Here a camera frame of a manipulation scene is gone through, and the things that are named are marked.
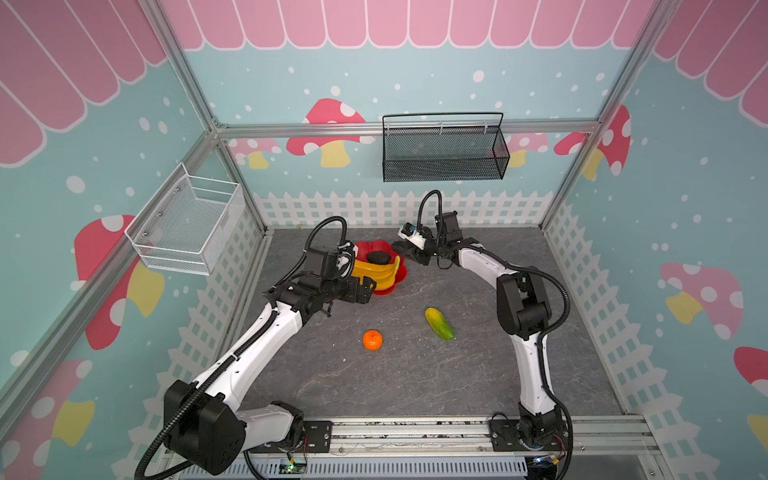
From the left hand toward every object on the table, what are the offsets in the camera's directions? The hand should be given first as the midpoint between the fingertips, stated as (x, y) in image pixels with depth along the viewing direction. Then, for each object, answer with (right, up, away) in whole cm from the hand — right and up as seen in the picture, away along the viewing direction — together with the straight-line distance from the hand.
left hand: (359, 286), depth 80 cm
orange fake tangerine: (+3, -17, +7) cm, 18 cm away
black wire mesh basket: (+25, +43, +14) cm, 52 cm away
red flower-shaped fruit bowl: (-1, +11, +29) cm, 31 cm away
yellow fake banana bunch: (+6, +2, +21) cm, 22 cm away
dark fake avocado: (+4, +7, +27) cm, 28 cm away
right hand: (+13, +12, +20) cm, 27 cm away
